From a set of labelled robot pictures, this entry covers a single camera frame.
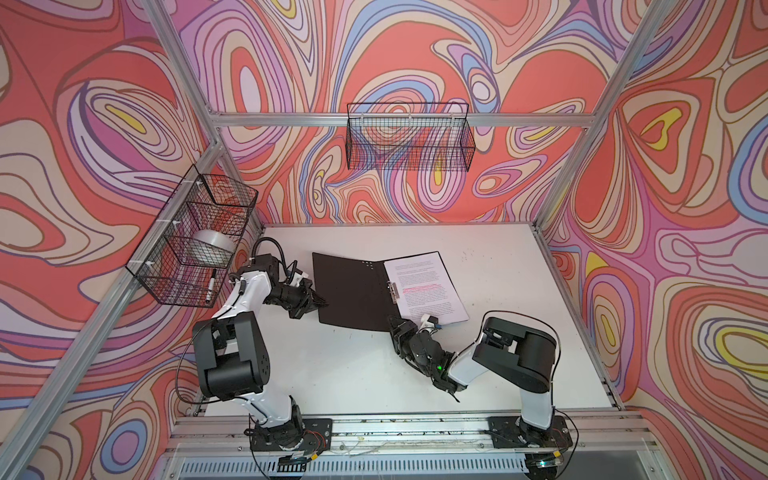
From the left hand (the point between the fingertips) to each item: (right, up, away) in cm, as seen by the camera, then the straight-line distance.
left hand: (328, 299), depth 85 cm
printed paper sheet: (+29, +2, +16) cm, 33 cm away
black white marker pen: (-27, +5, -11) cm, 30 cm away
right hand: (+17, -9, +3) cm, 19 cm away
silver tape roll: (-25, +14, -14) cm, 32 cm away
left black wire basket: (-32, +13, -13) cm, 37 cm away
